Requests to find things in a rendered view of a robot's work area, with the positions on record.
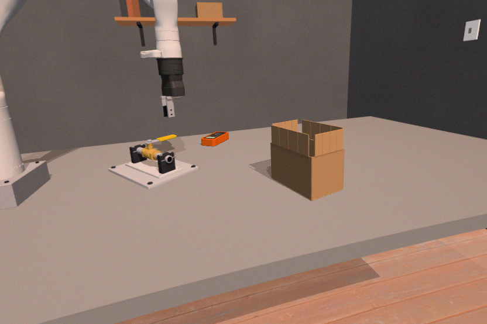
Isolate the orange digital multimeter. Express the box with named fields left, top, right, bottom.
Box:
left=201, top=132, right=229, bottom=146

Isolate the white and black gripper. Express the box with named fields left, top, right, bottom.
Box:
left=140, top=40, right=185, bottom=118

